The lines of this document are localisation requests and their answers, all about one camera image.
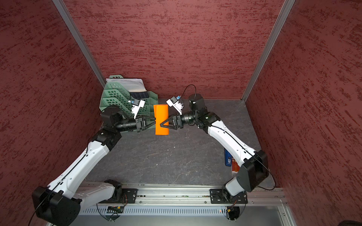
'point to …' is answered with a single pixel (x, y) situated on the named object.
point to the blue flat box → (228, 158)
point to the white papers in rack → (131, 84)
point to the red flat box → (235, 167)
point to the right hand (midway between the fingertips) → (163, 127)
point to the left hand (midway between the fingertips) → (157, 123)
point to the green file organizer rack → (116, 93)
